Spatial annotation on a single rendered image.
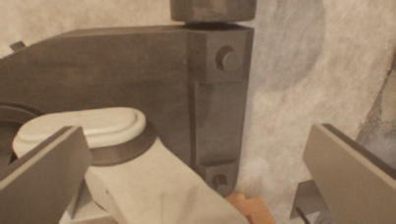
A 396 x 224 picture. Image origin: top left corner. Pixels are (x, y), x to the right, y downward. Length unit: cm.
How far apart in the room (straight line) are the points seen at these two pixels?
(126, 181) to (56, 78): 28
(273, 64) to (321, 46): 18
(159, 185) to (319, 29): 70
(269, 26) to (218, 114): 34
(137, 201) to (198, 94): 27
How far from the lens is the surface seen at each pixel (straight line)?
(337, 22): 85
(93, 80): 48
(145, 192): 30
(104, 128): 36
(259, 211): 101
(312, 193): 132
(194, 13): 44
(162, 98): 49
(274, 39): 72
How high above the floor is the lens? 61
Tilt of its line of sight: 60 degrees down
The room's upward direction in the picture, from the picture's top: 157 degrees clockwise
